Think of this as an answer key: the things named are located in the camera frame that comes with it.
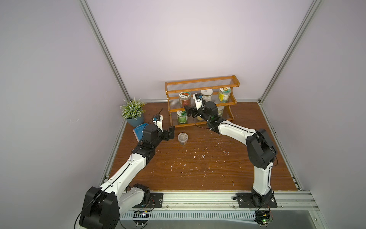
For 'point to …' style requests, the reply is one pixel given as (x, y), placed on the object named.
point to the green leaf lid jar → (182, 116)
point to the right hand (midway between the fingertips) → (191, 100)
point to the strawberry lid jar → (184, 98)
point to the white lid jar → (207, 94)
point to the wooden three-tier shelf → (218, 89)
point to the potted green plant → (133, 111)
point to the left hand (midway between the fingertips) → (169, 125)
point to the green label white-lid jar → (220, 110)
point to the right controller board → (263, 217)
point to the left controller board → (140, 218)
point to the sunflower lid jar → (224, 94)
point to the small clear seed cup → (182, 138)
